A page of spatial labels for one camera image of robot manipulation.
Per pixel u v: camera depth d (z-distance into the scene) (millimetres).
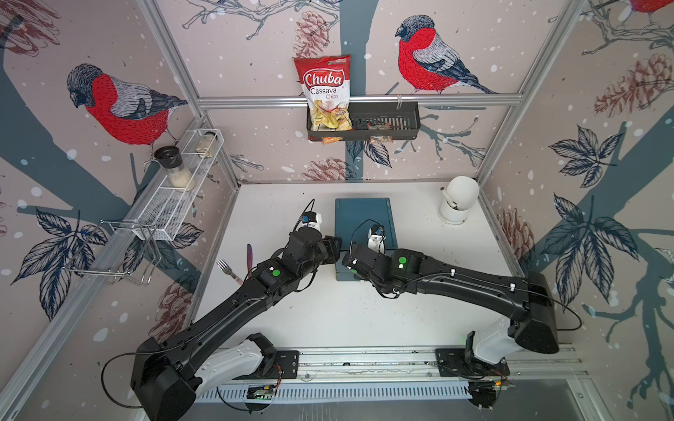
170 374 377
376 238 658
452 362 729
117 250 580
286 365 731
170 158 683
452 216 1007
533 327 392
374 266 536
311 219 660
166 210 716
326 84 816
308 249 555
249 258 977
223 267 928
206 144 862
